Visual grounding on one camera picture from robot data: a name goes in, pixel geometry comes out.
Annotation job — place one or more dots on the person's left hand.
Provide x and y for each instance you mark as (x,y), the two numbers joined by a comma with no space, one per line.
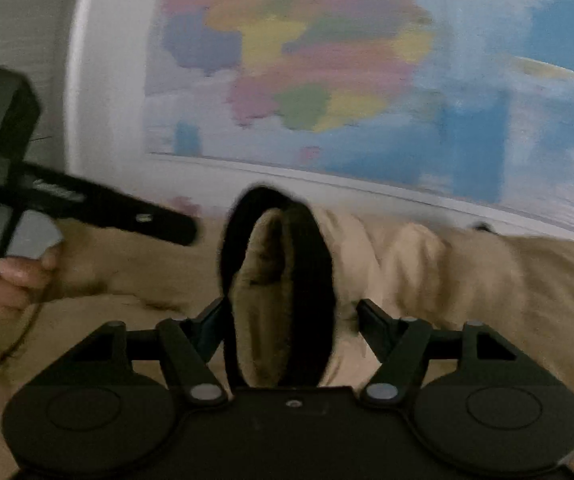
(17,282)

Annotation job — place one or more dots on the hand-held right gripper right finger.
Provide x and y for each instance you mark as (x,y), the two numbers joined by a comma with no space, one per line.
(373,327)

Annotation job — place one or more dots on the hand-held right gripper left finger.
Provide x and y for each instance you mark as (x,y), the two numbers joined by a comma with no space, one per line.
(212,330)

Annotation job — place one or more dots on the tan puffer jacket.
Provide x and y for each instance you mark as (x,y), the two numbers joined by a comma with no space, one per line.
(467,285)

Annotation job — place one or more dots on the pink bed sheet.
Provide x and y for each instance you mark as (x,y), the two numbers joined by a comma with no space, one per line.
(184,206)

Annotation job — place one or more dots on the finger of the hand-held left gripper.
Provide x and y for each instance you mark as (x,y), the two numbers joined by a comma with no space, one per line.
(117,205)

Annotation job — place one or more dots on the colourful wall map poster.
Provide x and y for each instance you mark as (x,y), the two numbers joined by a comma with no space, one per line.
(367,60)

